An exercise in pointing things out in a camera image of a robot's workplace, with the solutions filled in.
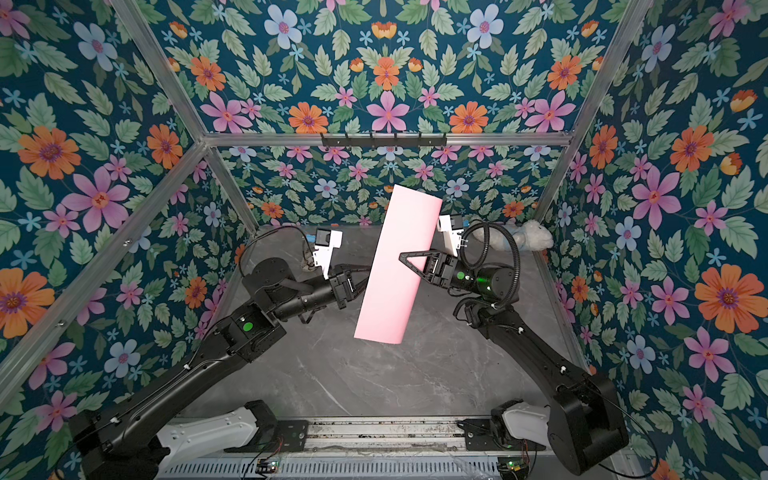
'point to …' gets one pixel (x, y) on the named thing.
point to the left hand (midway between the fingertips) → (380, 274)
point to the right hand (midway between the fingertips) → (403, 263)
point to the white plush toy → (529, 236)
